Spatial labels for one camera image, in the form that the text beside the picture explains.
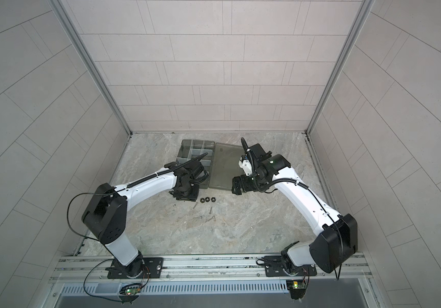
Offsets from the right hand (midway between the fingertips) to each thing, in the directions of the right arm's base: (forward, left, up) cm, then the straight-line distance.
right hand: (241, 189), depth 76 cm
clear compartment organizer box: (+32, +24, -10) cm, 42 cm away
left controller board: (-29, +40, -12) cm, 51 cm away
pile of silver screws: (-4, +18, -15) cm, 24 cm away
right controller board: (-31, -17, -17) cm, 40 cm away
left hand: (+4, +19, -11) cm, 22 cm away
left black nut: (+4, +18, -15) cm, 23 cm away
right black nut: (+4, +12, -15) cm, 20 cm away
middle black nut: (+4, +15, -15) cm, 22 cm away
